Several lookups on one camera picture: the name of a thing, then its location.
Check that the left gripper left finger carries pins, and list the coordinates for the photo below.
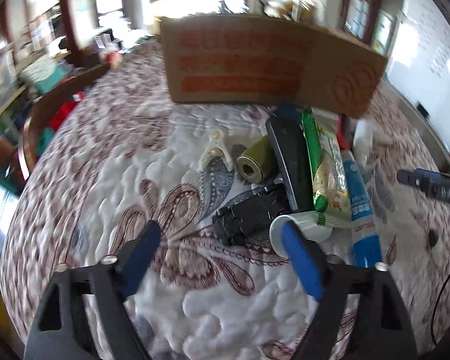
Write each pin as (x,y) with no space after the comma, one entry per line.
(60,329)

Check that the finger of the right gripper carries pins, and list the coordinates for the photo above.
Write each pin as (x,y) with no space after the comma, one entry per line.
(435,185)

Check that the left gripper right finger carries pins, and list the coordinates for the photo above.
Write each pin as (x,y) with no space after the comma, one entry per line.
(381,329)

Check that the blue capped glue bottle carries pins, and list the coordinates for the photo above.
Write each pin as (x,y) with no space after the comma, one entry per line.
(365,237)

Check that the white plastic tube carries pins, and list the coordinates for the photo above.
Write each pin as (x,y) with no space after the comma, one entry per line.
(362,141)

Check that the white paper cup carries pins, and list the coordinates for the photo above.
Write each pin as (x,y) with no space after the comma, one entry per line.
(307,223)

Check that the yellow green snack packet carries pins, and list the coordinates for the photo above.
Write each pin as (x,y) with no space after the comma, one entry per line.
(330,193)

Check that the black plastic device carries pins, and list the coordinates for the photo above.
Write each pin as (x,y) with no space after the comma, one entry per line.
(235,223)

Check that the floral quilted bedspread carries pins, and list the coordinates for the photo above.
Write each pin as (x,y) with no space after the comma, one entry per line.
(128,154)

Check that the olive green tape roll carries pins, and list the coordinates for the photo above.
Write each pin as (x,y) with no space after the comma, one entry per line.
(257,162)

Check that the brown wooden door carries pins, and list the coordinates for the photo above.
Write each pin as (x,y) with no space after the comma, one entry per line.
(358,18)

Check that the cream plastic clip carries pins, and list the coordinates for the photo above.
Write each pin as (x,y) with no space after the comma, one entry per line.
(216,148)

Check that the brown cardboard box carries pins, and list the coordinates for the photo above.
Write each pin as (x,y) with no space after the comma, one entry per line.
(242,58)

